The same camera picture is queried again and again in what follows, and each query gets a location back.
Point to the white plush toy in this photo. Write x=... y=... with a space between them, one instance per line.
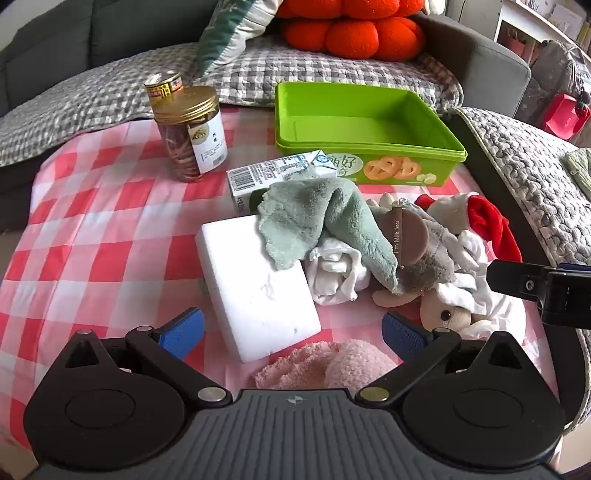
x=435 y=4

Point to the green and white pillow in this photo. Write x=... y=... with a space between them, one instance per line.
x=231 y=32

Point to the white milk carton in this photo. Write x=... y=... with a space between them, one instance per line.
x=268 y=175

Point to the grey checked sofa cover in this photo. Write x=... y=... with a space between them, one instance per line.
x=106 y=92

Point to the brown powder puff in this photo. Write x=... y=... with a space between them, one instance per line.
x=411 y=235

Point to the clear jar with gold lid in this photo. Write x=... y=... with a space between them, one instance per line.
x=184 y=138

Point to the green plastic cookie box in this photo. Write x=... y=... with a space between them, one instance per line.
x=323 y=120

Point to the red santa hat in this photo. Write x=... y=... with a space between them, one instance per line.
x=489 y=226

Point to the grey pebble quilted cover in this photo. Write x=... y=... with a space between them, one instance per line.
x=517 y=157

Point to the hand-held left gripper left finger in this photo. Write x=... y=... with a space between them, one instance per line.
x=182 y=333

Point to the orange pumpkin cushion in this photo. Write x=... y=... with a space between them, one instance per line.
x=346 y=7
x=351 y=37

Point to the white shelf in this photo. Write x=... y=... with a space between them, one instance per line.
x=554 y=18

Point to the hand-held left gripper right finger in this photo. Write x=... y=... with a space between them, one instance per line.
x=401 y=333

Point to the white foam block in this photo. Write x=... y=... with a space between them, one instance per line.
x=249 y=295

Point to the grey sofa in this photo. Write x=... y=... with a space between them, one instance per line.
x=46 y=27

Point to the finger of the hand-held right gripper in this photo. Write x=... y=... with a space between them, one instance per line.
x=512 y=277

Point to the plush rabbit doll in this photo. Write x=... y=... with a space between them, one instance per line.
x=445 y=316

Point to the pink fluffy sock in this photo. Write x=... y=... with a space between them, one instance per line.
x=360 y=364
x=291 y=369

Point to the grey patterned bag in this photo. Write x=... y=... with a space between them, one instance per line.
x=554 y=69

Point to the red bag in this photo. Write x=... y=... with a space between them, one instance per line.
x=563 y=115

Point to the pink checked tablecloth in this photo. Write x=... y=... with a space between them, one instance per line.
x=101 y=221

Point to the metal tin can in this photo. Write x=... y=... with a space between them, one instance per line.
x=161 y=85

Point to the green fluffy towel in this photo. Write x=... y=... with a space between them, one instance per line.
x=323 y=217

